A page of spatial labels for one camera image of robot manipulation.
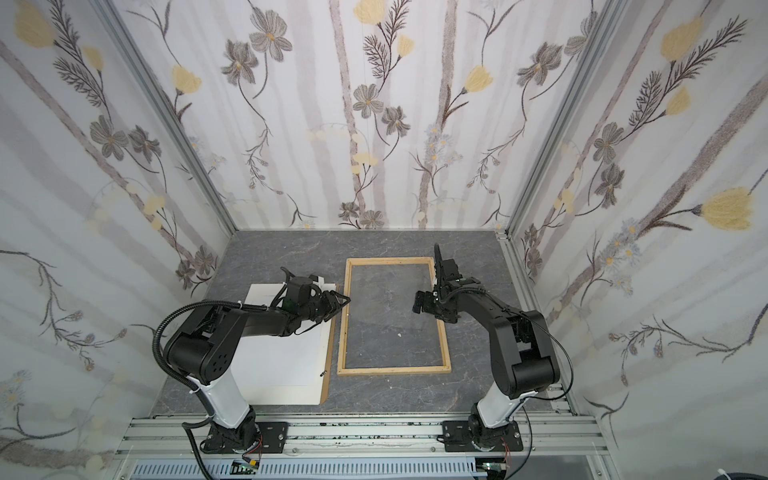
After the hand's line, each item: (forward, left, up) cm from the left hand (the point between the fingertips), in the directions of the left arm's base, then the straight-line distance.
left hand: (344, 295), depth 94 cm
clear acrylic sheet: (-9, -12, -5) cm, 16 cm away
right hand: (-4, -24, +1) cm, 24 cm away
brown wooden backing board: (-29, +4, -6) cm, 30 cm away
